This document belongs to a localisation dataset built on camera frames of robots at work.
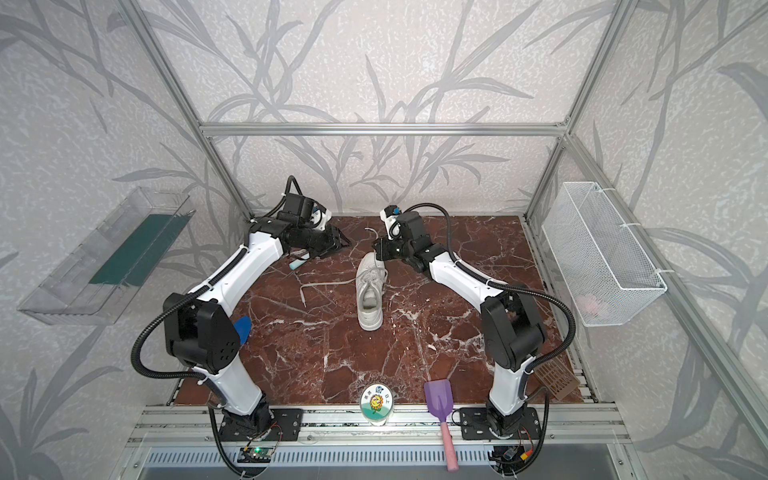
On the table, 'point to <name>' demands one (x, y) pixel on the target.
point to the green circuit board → (255, 455)
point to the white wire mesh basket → (606, 273)
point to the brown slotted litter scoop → (556, 377)
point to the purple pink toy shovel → (438, 393)
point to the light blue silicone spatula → (296, 264)
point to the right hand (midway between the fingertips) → (373, 235)
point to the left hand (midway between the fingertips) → (353, 235)
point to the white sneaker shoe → (370, 277)
